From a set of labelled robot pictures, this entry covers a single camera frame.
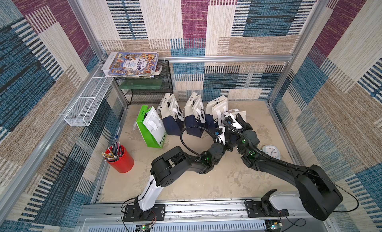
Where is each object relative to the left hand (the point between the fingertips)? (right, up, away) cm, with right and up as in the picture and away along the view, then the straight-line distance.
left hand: (233, 135), depth 84 cm
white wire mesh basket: (-75, +12, -14) cm, 77 cm away
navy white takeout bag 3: (-10, +15, -1) cm, 18 cm away
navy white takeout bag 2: (-21, +11, +1) cm, 24 cm away
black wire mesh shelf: (-61, +30, +28) cm, 74 cm away
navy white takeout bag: (-34, +11, +1) cm, 36 cm away
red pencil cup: (-59, -9, -10) cm, 61 cm away
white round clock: (+25, -10, +7) cm, 28 cm away
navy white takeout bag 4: (+1, +13, 0) cm, 13 cm away
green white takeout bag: (-45, +5, -5) cm, 45 cm away
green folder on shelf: (-56, +32, +14) cm, 66 cm away
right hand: (+4, +11, -4) cm, 12 cm away
